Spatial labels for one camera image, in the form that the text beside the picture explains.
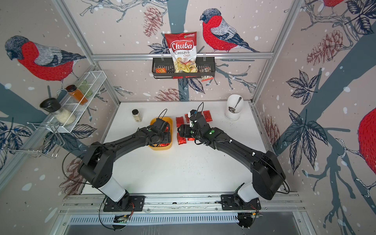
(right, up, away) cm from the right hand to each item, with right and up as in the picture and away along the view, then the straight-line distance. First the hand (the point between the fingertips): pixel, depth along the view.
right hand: (181, 129), depth 81 cm
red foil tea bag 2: (+2, +7, +29) cm, 30 cm away
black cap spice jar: (-34, +7, +22) cm, 41 cm away
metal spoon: (+38, +12, +29) cm, 49 cm away
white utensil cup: (+36, +18, +24) cm, 47 cm away
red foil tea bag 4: (+5, -9, +17) cm, 19 cm away
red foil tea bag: (-3, +3, +26) cm, 26 cm away
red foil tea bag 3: (-1, -9, +15) cm, 17 cm away
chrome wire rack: (-63, -7, -12) cm, 64 cm away
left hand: (-9, -5, +11) cm, 15 cm away
